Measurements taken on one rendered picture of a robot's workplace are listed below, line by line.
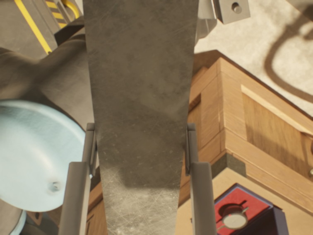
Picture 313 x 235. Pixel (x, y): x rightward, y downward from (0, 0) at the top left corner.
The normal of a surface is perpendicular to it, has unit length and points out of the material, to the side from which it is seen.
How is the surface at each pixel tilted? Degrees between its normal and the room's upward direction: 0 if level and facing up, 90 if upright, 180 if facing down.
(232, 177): 0
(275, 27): 0
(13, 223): 59
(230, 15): 19
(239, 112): 90
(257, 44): 0
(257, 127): 90
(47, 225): 90
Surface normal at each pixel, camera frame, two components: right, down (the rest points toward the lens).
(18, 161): -0.40, 0.58
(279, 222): 0.57, -0.61
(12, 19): -0.07, 0.64
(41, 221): 0.92, -0.26
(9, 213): 0.90, 0.30
